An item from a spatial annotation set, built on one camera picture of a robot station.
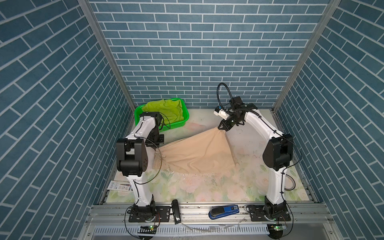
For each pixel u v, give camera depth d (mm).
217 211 709
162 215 736
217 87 807
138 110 1092
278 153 534
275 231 713
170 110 1129
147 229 722
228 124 815
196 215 742
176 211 721
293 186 824
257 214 736
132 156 508
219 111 830
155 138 780
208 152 900
